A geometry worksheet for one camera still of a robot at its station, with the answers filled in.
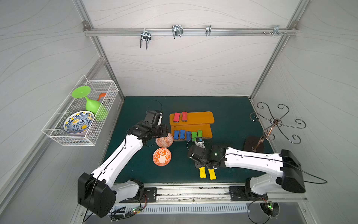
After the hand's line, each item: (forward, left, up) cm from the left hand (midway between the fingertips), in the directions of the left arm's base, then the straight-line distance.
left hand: (167, 130), depth 79 cm
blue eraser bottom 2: (+7, -9, -16) cm, 19 cm away
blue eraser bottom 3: (+5, -13, -15) cm, 20 cm away
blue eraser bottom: (+6, -4, -16) cm, 17 cm away
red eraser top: (+13, -10, -3) cm, 17 cm away
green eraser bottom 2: (+8, -21, -16) cm, 27 cm away
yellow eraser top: (-18, -21, -17) cm, 33 cm away
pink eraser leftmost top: (+11, -5, -3) cm, 13 cm away
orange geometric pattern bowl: (+2, +3, -17) cm, 18 cm away
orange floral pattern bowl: (-9, +4, -17) cm, 19 cm away
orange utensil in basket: (+15, +39, +13) cm, 43 cm away
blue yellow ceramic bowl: (-7, +38, +17) cm, 42 cm away
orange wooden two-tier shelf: (+10, -17, -4) cm, 21 cm away
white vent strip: (-35, -6, -19) cm, 40 cm away
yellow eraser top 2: (-19, -27, -16) cm, 37 cm away
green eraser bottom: (+6, -17, -15) cm, 24 cm away
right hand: (-13, -17, -8) cm, 23 cm away
